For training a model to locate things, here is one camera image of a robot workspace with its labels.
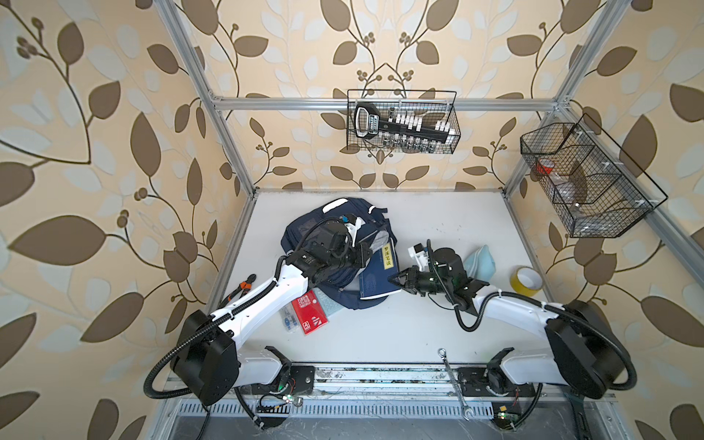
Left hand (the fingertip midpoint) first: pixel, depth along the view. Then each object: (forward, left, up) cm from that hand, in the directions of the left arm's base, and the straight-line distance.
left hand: (370, 248), depth 78 cm
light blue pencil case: (+3, -37, -14) cm, 40 cm away
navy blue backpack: (+20, 0, -12) cm, 23 cm away
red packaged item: (-11, +19, -21) cm, 31 cm away
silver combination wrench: (-36, -26, -21) cm, 49 cm away
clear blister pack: (-13, +25, -21) cm, 35 cm away
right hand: (-6, -6, -9) cm, 12 cm away
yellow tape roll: (0, -55, -20) cm, 58 cm away
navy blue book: (0, -4, -8) cm, 9 cm away
